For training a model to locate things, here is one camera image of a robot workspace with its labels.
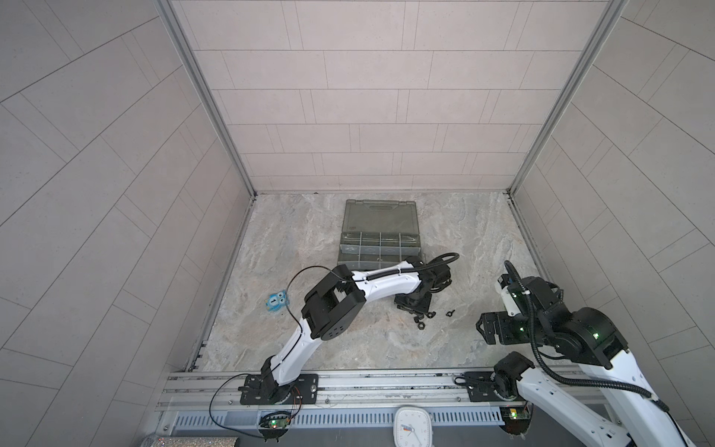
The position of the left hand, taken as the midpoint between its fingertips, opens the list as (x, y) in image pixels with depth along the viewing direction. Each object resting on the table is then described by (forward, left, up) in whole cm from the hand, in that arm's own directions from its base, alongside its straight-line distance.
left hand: (419, 312), depth 87 cm
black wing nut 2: (-1, -9, +2) cm, 9 cm away
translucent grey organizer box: (+26, +13, +6) cm, 29 cm away
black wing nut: (-2, -3, +3) cm, 5 cm away
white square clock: (-29, +6, +6) cm, 30 cm away
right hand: (-10, -14, +17) cm, 24 cm away
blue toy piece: (+2, +44, +3) cm, 45 cm away
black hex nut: (-5, 0, +2) cm, 5 cm away
